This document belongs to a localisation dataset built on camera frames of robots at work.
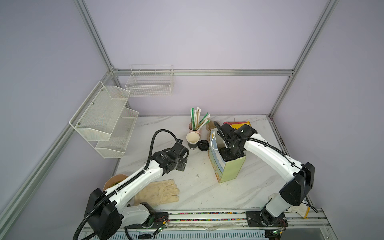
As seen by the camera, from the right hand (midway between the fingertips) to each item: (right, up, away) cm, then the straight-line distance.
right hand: (225, 159), depth 77 cm
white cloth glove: (+40, -26, 0) cm, 48 cm away
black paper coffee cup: (-18, +10, +19) cm, 28 cm away
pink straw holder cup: (-19, +15, +24) cm, 34 cm away
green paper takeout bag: (-2, -5, -4) cm, 6 cm away
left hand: (-28, -1, +3) cm, 29 cm away
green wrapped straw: (-18, +23, +24) cm, 38 cm away
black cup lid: (0, +4, -9) cm, 10 cm away
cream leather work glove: (-37, -19, +5) cm, 42 cm away
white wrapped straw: (-16, +24, +24) cm, 38 cm away
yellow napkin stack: (+16, +19, +34) cm, 42 cm away
